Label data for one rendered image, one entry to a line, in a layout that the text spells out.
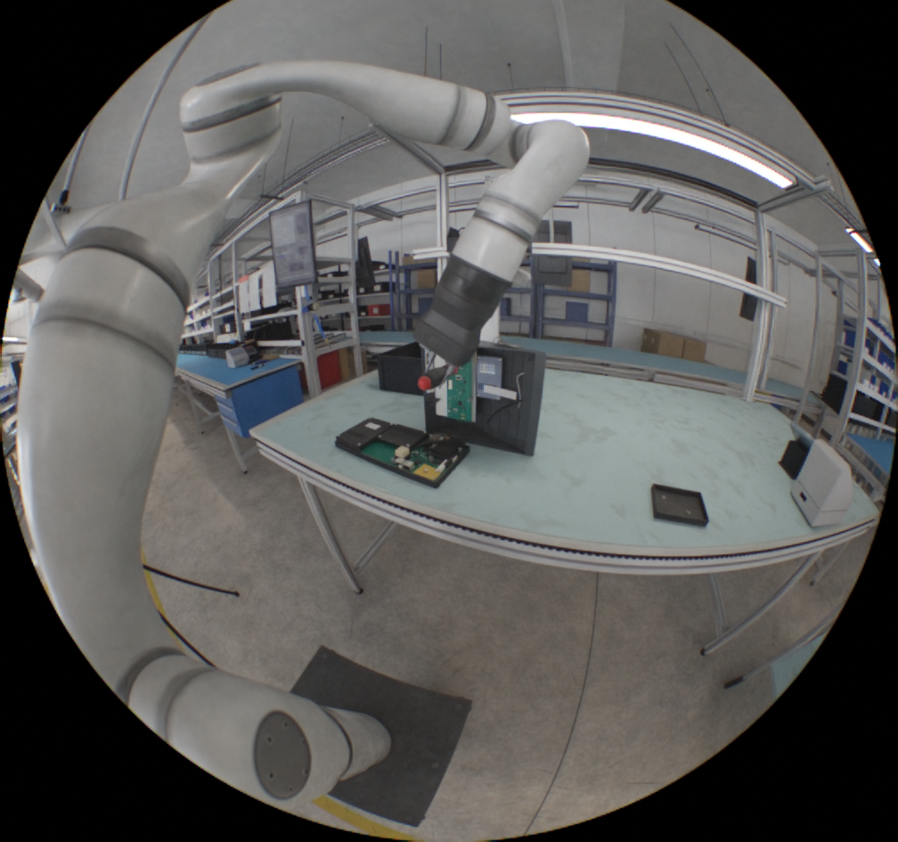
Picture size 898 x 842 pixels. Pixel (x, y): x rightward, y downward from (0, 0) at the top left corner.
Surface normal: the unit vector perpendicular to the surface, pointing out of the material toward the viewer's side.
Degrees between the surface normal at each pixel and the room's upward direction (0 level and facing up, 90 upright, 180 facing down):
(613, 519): 0
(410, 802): 0
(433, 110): 130
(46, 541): 85
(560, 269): 98
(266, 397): 90
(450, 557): 0
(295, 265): 101
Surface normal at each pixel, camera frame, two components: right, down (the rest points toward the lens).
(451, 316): -0.50, 0.44
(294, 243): 0.04, 0.52
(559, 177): 0.26, 0.82
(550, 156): 0.02, 0.80
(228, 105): 0.57, 0.77
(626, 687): -0.02, -0.93
